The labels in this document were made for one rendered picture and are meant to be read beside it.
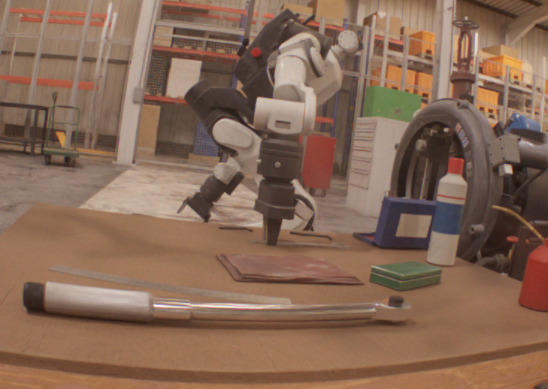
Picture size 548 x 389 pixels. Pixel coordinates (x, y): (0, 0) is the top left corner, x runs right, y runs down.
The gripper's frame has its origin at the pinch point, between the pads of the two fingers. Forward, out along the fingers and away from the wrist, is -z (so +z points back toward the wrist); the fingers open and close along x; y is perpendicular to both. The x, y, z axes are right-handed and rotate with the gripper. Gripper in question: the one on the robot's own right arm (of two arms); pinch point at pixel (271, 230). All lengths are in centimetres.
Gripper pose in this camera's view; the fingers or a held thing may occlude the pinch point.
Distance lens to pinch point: 106.8
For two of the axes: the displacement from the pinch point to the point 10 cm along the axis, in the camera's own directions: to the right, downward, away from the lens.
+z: 1.3, -9.9, -0.5
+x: -3.6, -1.0, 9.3
